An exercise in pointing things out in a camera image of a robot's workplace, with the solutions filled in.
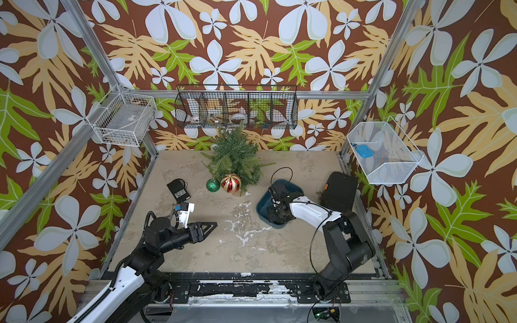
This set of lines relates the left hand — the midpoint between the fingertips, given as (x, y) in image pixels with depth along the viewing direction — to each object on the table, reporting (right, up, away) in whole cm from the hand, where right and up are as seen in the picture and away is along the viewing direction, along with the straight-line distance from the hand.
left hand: (214, 223), depth 74 cm
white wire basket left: (-43, +42, +11) cm, 61 cm away
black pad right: (+58, +9, +28) cm, 65 cm away
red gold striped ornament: (+7, +15, -4) cm, 17 cm away
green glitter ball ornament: (-2, +14, +4) cm, 15 cm away
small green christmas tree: (+7, +27, +3) cm, 28 cm away
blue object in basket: (+62, +28, +11) cm, 69 cm away
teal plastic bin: (+33, +12, +22) cm, 42 cm away
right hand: (+23, -1, +18) cm, 29 cm away
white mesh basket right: (+70, +26, +4) cm, 75 cm away
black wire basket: (+16, +51, +23) cm, 58 cm away
